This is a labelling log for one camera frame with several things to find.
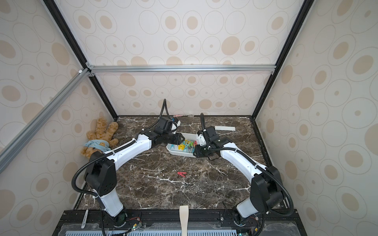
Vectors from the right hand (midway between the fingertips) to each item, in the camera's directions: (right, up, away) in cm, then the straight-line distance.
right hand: (200, 152), depth 84 cm
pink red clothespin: (-11, -14, +4) cm, 18 cm away
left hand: (-8, +8, +1) cm, 12 cm away
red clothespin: (-3, +3, +17) cm, 18 cm away
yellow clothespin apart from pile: (-12, +1, +16) cm, 20 cm away
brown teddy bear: (-65, +7, +12) cm, 66 cm away
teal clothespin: (-15, +5, -6) cm, 17 cm away
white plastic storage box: (-8, 0, +16) cm, 18 cm away
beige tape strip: (-9, -30, -8) cm, 32 cm away
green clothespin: (-6, +3, +15) cm, 17 cm away
